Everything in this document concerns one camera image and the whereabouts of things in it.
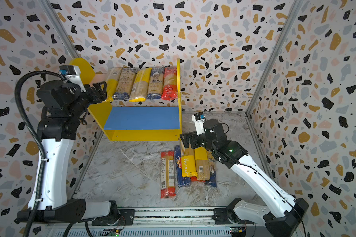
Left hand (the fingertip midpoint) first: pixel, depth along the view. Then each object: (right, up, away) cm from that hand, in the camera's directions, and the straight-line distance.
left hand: (95, 79), depth 58 cm
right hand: (+35, -20, +10) cm, 42 cm away
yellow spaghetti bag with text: (+36, -40, +31) cm, 62 cm away
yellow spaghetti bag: (+45, -41, +31) cm, 68 cm away
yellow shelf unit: (+10, -15, +42) cm, 46 cm away
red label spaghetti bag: (+25, -53, +23) cm, 63 cm away
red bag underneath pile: (+40, -49, +27) cm, 68 cm away
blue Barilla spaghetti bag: (+33, -50, +26) cm, 65 cm away
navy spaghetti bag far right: (+50, -50, +26) cm, 75 cm away
